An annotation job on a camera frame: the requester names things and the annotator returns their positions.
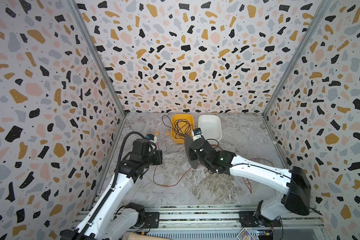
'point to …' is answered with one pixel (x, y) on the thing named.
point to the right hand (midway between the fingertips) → (188, 142)
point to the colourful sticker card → (245, 235)
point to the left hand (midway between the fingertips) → (162, 151)
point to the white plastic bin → (210, 126)
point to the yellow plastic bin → (190, 117)
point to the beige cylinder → (134, 235)
